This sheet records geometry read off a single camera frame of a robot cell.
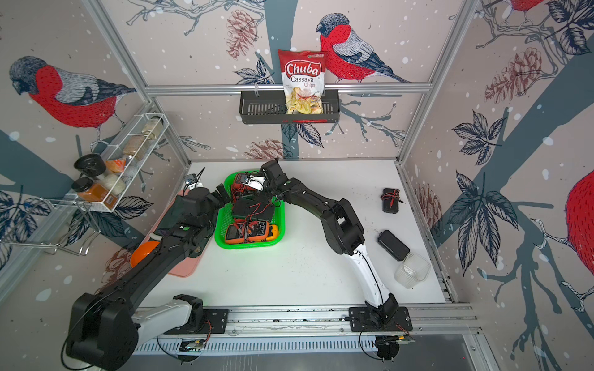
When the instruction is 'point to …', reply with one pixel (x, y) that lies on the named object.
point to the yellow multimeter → (272, 232)
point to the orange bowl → (141, 250)
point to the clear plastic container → (412, 271)
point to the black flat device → (388, 242)
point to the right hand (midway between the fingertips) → (256, 181)
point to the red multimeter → (239, 188)
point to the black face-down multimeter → (260, 208)
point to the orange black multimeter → (243, 232)
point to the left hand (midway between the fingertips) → (215, 184)
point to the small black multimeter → (390, 200)
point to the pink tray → (165, 216)
